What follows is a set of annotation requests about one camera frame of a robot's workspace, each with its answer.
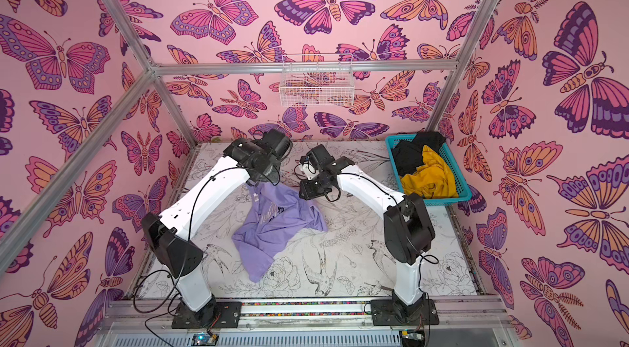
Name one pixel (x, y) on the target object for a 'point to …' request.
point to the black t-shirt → (408, 154)
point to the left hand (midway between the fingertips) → (269, 170)
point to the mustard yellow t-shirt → (432, 180)
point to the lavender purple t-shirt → (273, 217)
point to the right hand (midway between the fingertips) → (299, 196)
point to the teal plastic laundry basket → (463, 188)
